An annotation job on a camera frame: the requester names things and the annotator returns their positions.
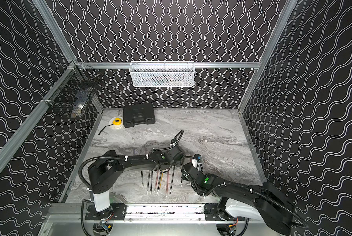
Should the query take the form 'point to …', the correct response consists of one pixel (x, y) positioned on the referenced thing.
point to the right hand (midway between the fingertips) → (184, 169)
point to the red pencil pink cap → (156, 180)
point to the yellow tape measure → (116, 121)
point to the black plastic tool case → (140, 114)
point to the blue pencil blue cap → (172, 179)
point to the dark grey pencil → (142, 178)
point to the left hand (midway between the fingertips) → (178, 156)
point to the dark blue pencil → (160, 180)
